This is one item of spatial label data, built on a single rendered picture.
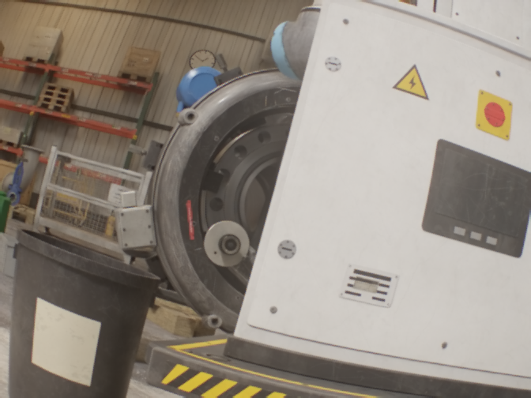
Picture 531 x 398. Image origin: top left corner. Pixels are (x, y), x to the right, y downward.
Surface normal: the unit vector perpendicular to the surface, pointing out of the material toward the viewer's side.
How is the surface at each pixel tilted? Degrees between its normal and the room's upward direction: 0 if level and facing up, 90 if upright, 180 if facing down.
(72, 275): 93
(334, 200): 90
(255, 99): 90
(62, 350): 93
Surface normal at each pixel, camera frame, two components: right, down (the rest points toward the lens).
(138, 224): 0.25, 0.02
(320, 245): -0.20, -0.11
